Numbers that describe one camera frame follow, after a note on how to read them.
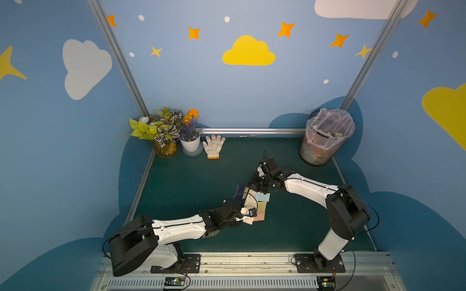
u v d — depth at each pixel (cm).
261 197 91
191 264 74
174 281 72
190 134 96
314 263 68
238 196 92
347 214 47
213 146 117
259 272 73
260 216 84
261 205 89
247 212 71
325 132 107
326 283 72
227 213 62
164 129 91
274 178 70
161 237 45
